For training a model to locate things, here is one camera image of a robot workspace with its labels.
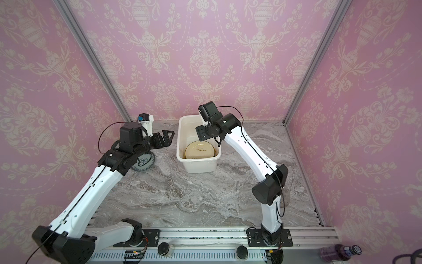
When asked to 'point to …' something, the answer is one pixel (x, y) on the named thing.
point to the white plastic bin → (187, 133)
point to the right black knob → (242, 252)
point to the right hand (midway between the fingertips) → (206, 130)
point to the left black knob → (163, 248)
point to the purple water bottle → (339, 252)
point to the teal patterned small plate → (144, 162)
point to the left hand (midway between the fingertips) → (167, 134)
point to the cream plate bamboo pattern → (199, 149)
